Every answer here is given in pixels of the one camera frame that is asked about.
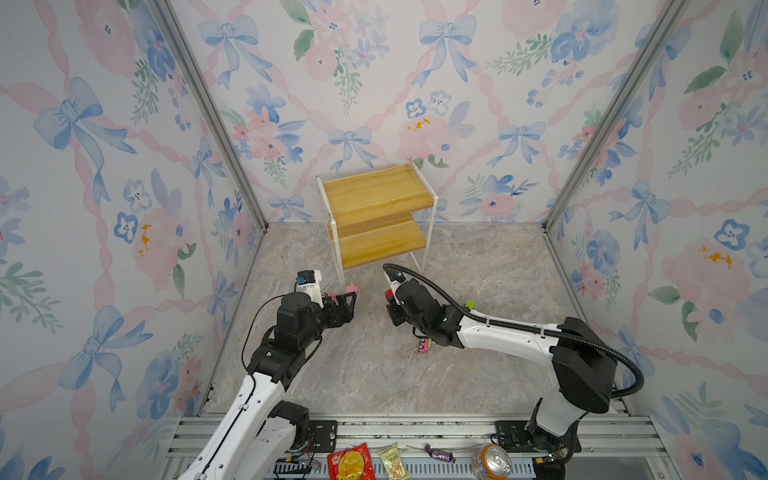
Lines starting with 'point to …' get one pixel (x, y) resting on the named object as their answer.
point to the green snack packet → (393, 465)
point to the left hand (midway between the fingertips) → (344, 294)
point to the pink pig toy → (352, 288)
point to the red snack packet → (354, 463)
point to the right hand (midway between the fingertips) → (390, 293)
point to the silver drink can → (491, 462)
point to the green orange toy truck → (471, 304)
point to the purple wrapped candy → (440, 454)
